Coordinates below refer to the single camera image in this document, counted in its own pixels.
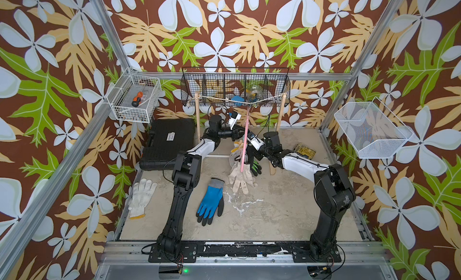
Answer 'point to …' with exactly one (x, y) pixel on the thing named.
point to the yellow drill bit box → (304, 151)
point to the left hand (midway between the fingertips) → (249, 128)
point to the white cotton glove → (233, 163)
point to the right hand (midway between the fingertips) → (253, 143)
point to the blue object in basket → (238, 98)
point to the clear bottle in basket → (256, 92)
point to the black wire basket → (235, 87)
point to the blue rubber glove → (213, 200)
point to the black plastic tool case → (167, 137)
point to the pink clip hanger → (245, 140)
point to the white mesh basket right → (374, 131)
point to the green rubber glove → (255, 167)
